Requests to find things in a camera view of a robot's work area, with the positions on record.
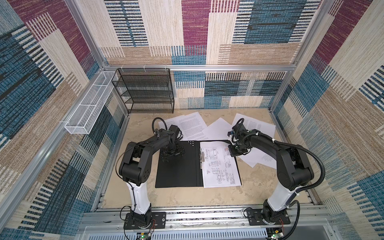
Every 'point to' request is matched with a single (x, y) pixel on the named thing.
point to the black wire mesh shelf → (145, 90)
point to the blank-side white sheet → (218, 130)
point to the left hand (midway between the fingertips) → (177, 156)
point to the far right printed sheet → (251, 124)
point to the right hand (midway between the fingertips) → (233, 155)
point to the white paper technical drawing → (219, 168)
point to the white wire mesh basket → (84, 118)
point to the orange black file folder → (183, 170)
